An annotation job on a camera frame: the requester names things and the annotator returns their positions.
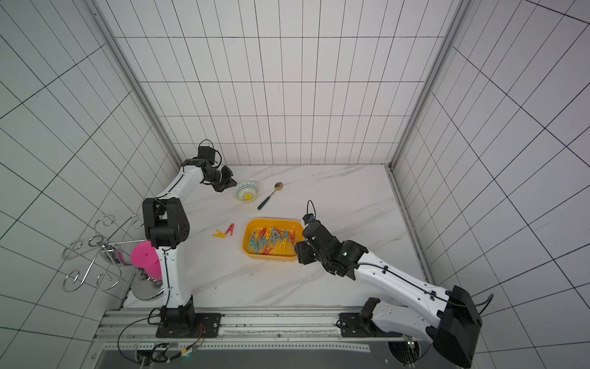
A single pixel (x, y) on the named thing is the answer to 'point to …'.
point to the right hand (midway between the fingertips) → (294, 249)
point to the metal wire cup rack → (107, 257)
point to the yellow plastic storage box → (271, 239)
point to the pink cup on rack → (145, 255)
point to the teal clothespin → (253, 244)
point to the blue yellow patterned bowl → (246, 191)
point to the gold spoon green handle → (277, 187)
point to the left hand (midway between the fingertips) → (237, 183)
